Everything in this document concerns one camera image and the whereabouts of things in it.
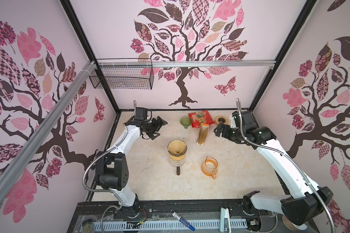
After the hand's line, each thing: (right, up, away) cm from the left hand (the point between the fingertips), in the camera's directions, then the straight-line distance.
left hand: (164, 128), depth 87 cm
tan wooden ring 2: (+39, +4, +23) cm, 45 cm away
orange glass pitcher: (+28, -24, +3) cm, 38 cm away
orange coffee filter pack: (+26, -4, +13) cm, 29 cm away
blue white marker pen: (+11, -45, -17) cm, 49 cm away
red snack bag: (+27, +8, +23) cm, 37 cm away
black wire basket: (-23, +37, +8) cm, 44 cm away
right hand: (+31, 0, -11) cm, 33 cm away
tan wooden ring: (+8, -17, -5) cm, 19 cm away
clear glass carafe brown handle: (+8, -20, -7) cm, 23 cm away
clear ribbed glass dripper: (+6, -14, -6) cm, 17 cm away
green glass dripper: (+14, +5, +20) cm, 25 cm away
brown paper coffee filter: (+8, -10, -6) cm, 14 cm away
